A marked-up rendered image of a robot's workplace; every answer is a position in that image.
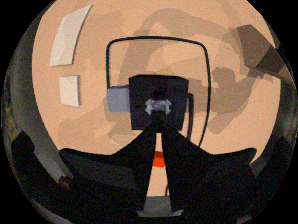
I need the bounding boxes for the small red block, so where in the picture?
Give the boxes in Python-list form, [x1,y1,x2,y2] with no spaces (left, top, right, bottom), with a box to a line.
[153,151,165,168]

